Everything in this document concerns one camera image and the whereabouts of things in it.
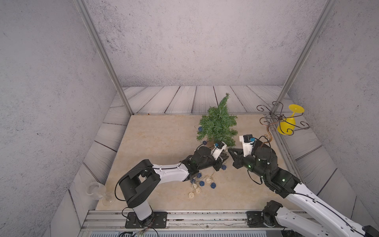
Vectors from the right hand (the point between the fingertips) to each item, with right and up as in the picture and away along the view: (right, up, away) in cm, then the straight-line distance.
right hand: (229, 150), depth 70 cm
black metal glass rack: (+25, +15, +6) cm, 29 cm away
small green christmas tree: (-4, +12, +8) cm, 14 cm away
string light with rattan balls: (-13, -21, +15) cm, 29 cm away
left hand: (+2, -5, +8) cm, 10 cm away
